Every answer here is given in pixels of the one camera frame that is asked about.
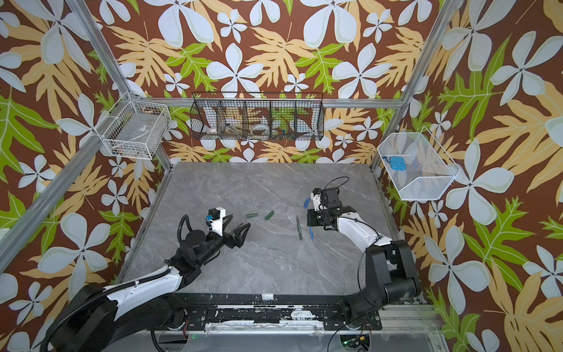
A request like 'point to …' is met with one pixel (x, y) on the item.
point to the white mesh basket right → (418, 167)
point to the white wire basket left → (134, 128)
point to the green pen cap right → (269, 215)
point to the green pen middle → (300, 233)
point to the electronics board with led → (355, 340)
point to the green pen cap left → (251, 215)
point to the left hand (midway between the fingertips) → (239, 218)
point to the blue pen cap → (306, 202)
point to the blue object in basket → (396, 163)
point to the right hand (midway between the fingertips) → (306, 216)
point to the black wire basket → (258, 116)
